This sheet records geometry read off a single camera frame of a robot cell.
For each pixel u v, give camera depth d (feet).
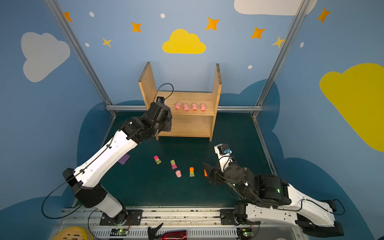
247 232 2.34
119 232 2.31
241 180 1.24
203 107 2.76
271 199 1.26
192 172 2.89
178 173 2.90
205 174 2.90
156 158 3.05
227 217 2.46
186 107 2.76
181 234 2.18
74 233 2.24
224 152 1.57
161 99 1.96
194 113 2.76
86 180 1.32
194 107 2.75
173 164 2.97
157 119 1.68
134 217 2.43
